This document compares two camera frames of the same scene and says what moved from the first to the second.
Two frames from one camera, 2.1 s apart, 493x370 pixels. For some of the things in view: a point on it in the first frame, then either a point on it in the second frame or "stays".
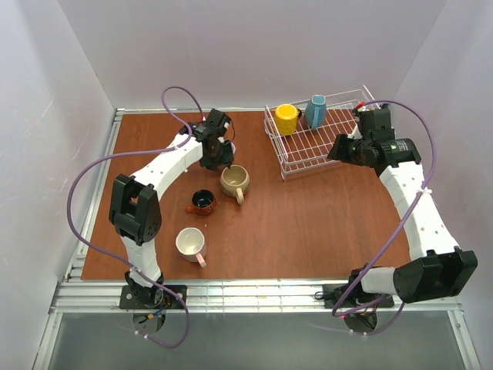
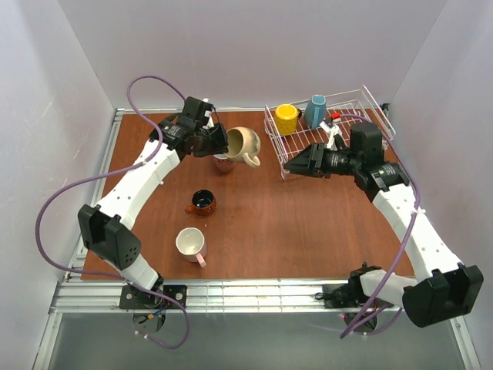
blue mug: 315,112 stays
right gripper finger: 339,150 to 311,172
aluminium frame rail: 219,296 stays
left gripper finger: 227,154 to 219,143
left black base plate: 155,297 stays
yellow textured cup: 286,116 stays
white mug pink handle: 191,244 stays
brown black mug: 203,202 stays
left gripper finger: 213,161 to 210,145
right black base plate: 333,293 stays
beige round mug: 235,182 to 243,146
